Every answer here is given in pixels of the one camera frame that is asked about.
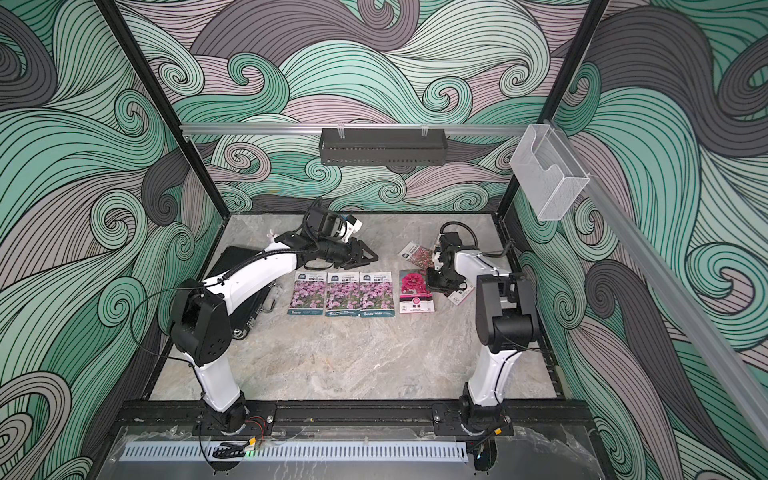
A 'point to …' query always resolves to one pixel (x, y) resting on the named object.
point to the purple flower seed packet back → (376, 294)
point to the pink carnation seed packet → (414, 296)
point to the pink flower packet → (459, 296)
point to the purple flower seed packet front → (309, 293)
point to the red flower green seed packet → (418, 255)
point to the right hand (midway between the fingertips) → (429, 287)
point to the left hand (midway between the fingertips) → (375, 256)
